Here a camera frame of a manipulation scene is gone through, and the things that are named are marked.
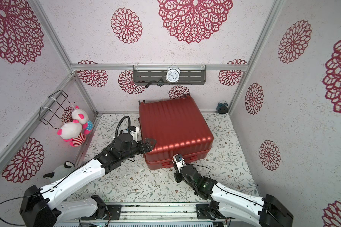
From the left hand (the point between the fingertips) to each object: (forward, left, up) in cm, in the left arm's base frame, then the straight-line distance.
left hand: (152, 144), depth 77 cm
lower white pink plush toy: (+10, +49, -1) cm, 50 cm away
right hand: (-8, -11, -10) cm, 17 cm away
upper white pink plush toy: (+22, +49, -1) cm, 54 cm away
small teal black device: (+45, -53, -16) cm, 71 cm away
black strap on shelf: (+40, -3, +12) cm, 42 cm away
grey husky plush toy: (-15, +43, 0) cm, 45 cm away
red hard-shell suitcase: (+11, -15, +2) cm, 18 cm away
